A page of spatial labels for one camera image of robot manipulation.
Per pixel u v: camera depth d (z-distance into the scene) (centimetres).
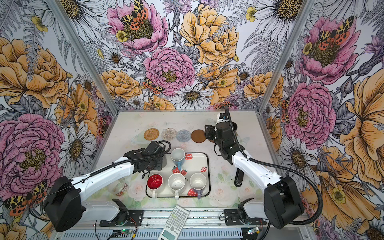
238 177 83
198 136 105
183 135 106
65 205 41
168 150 68
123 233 72
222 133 62
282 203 41
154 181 83
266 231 70
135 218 74
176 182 85
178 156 94
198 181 85
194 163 93
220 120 74
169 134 108
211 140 104
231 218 74
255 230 71
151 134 108
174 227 71
